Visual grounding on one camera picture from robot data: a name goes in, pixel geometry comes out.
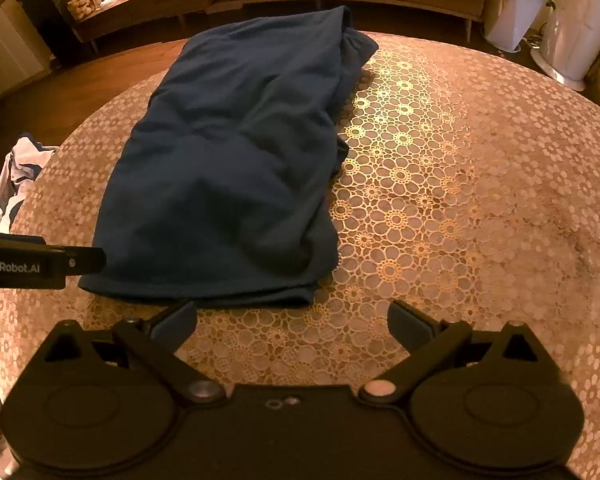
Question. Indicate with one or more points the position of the pile of light clothes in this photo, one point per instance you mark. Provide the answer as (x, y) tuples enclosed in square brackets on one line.
[(10, 175)]

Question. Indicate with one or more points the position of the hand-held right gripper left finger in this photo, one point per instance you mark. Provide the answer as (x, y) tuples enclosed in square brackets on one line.
[(175, 322)]

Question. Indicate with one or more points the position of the white cabinet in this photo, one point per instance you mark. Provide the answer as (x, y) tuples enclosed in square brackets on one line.
[(5, 45)]

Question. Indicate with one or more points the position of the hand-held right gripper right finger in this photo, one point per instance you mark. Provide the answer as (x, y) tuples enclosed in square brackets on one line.
[(405, 325)]

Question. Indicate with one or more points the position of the white standing column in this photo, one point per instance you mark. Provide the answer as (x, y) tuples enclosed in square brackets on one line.
[(580, 25)]

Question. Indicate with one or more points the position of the white plant pot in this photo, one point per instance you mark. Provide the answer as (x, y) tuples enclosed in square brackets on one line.
[(512, 20)]

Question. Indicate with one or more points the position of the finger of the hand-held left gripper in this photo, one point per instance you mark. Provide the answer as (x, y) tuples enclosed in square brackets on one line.
[(85, 261)]

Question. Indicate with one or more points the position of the blue garment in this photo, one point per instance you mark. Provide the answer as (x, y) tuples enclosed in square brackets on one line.
[(230, 160)]

